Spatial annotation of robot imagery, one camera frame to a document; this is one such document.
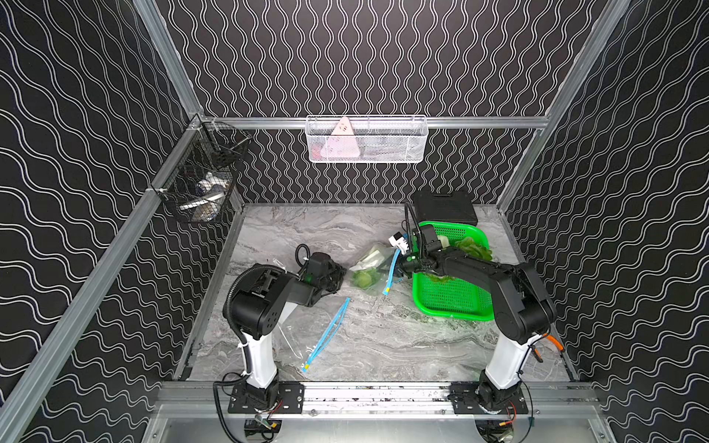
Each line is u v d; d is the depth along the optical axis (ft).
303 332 2.83
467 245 2.98
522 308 1.64
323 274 2.65
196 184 2.75
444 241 3.28
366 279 3.03
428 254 2.49
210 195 2.80
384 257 2.94
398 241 2.88
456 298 3.06
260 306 1.68
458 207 3.75
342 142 2.94
